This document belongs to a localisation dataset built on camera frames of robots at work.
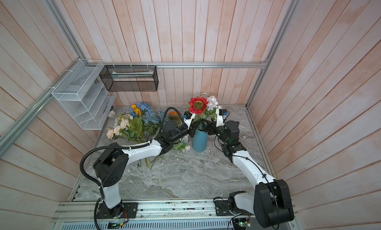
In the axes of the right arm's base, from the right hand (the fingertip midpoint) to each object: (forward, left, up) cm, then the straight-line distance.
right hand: (206, 118), depth 81 cm
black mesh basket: (+35, +53, +2) cm, 63 cm away
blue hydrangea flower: (+20, +43, -12) cm, 49 cm away
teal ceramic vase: (-7, +3, -12) cm, 14 cm away
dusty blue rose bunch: (+14, +33, -16) cm, 39 cm away
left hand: (-3, +3, +1) cm, 4 cm away
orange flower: (-5, +17, +10) cm, 21 cm away
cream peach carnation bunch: (+5, +53, -16) cm, 55 cm away
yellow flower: (+18, +47, -13) cm, 52 cm away
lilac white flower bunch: (+2, -2, +10) cm, 11 cm away
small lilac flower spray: (-6, +13, -20) cm, 24 cm away
